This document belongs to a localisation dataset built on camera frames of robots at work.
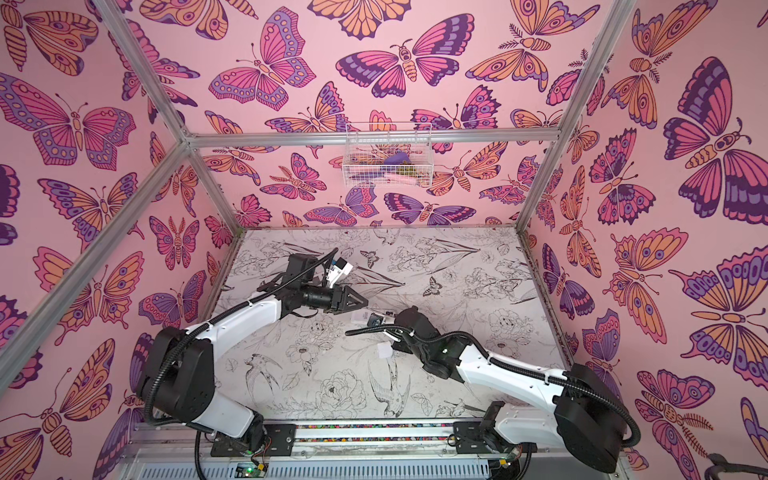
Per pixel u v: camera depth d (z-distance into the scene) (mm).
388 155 966
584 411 406
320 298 731
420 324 593
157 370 450
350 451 730
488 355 516
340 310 728
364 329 577
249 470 726
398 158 958
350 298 774
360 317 943
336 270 789
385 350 880
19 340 515
